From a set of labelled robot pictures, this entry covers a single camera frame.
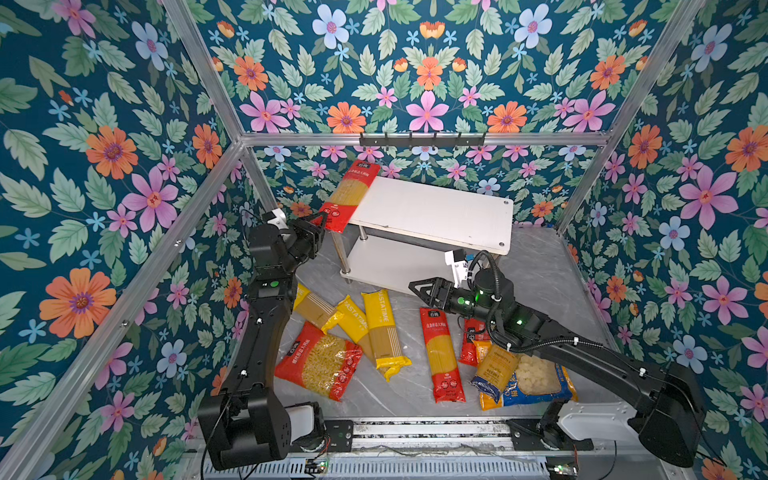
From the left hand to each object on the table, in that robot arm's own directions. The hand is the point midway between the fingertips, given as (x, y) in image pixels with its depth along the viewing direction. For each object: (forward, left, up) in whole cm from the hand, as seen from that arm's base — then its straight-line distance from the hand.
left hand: (329, 205), depth 69 cm
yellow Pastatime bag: (-11, 0, -39) cm, 40 cm away
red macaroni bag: (-24, +8, -37) cm, 44 cm away
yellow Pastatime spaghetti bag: (-17, -10, -37) cm, 42 cm away
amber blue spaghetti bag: (-30, -40, -30) cm, 58 cm away
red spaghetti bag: (+9, -3, -4) cm, 10 cm away
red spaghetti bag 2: (-22, -27, -38) cm, 52 cm away
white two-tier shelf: (-2, -17, -7) cm, 19 cm away
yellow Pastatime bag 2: (-6, +13, -38) cm, 40 cm away
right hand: (-17, -19, -11) cm, 28 cm away
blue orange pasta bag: (-33, -50, -36) cm, 70 cm away
